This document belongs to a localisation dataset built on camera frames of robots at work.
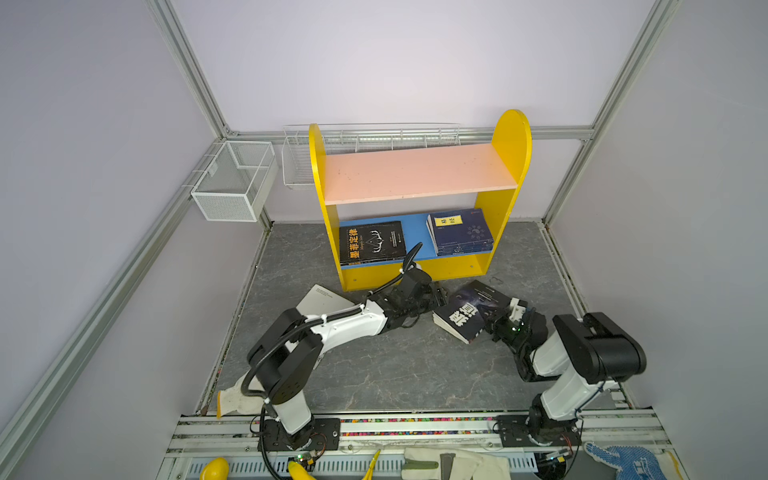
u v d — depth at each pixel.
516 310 0.86
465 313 0.89
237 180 1.05
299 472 0.64
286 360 0.45
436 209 1.29
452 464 0.69
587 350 0.48
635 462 0.70
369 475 0.67
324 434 0.73
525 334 0.71
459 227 0.94
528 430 0.74
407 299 0.66
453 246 0.91
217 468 0.66
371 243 0.94
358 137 0.93
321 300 0.94
